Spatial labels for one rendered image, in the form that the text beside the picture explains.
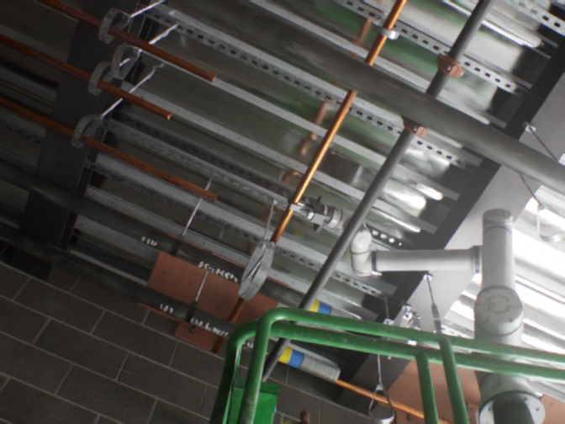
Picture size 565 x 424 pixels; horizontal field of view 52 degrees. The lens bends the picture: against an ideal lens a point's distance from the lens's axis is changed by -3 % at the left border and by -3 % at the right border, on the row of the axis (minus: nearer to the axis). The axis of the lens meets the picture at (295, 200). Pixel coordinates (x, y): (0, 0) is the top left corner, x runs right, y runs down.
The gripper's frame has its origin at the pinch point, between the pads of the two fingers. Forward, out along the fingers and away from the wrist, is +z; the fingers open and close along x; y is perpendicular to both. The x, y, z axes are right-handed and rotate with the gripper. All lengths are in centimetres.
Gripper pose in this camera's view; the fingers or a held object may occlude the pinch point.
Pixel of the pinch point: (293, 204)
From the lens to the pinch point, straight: 251.4
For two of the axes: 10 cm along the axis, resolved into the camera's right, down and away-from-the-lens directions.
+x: 1.6, 5.3, -8.3
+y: 4.3, -8.0, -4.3
